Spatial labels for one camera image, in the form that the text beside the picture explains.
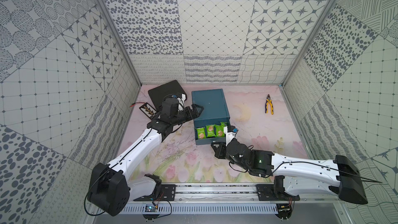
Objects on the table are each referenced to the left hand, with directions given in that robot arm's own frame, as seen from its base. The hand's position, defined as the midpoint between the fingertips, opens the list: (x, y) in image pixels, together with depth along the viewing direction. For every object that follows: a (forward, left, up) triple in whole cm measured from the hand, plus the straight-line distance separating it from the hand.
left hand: (198, 107), depth 78 cm
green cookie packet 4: (-6, -13, -6) cm, 16 cm away
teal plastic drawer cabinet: (0, -9, -3) cm, 10 cm away
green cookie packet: (-11, -2, -8) cm, 13 cm away
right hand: (-17, -7, -8) cm, 20 cm away
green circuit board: (-41, +21, -26) cm, 53 cm away
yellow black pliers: (+24, -48, -24) cm, 59 cm away
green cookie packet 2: (-10, -7, -7) cm, 14 cm away
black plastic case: (+27, +33, -21) cm, 47 cm away
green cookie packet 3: (-10, -11, -7) cm, 16 cm away
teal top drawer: (-5, -2, -7) cm, 9 cm away
